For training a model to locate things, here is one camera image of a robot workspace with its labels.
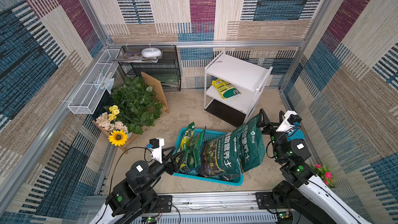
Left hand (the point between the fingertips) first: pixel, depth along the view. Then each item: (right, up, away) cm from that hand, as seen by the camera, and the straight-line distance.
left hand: (180, 150), depth 66 cm
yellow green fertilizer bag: (+2, -2, -3) cm, 5 cm away
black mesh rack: (-15, +44, +44) cm, 64 cm away
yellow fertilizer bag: (+23, +29, +27) cm, 46 cm away
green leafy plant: (-25, +21, +16) cm, 37 cm away
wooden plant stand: (-16, +31, +19) cm, 39 cm away
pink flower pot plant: (+60, -9, -2) cm, 60 cm away
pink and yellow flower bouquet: (-36, +11, +8) cm, 39 cm away
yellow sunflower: (-28, +4, +4) cm, 29 cm away
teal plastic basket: (+11, +4, +10) cm, 15 cm away
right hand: (+39, +17, 0) cm, 42 cm away
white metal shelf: (+33, +32, +13) cm, 48 cm away
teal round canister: (+60, +4, +17) cm, 63 cm away
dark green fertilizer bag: (+20, -2, -2) cm, 20 cm away
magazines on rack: (-29, +47, +25) cm, 60 cm away
